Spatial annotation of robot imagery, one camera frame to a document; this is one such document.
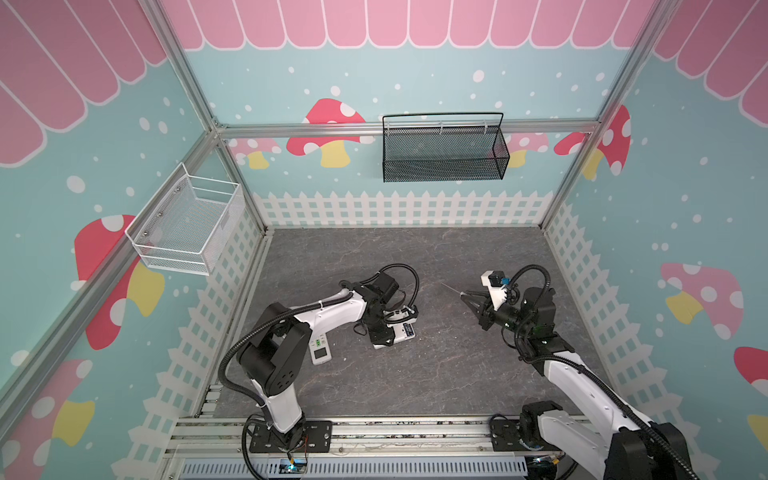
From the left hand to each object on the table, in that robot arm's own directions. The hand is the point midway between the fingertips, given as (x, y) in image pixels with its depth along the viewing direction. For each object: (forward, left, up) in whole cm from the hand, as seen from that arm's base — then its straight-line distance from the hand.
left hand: (383, 336), depth 89 cm
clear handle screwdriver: (+5, -21, +17) cm, 27 cm away
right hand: (+5, -22, +16) cm, 28 cm away
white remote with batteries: (+2, -6, +1) cm, 6 cm away
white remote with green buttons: (-5, +18, -1) cm, 19 cm away
